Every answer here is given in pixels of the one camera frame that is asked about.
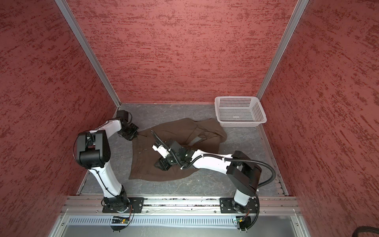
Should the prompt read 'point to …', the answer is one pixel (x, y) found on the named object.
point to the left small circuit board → (120, 219)
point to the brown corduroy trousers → (192, 134)
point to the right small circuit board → (244, 222)
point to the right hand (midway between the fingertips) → (157, 166)
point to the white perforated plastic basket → (239, 111)
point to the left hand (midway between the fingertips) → (139, 135)
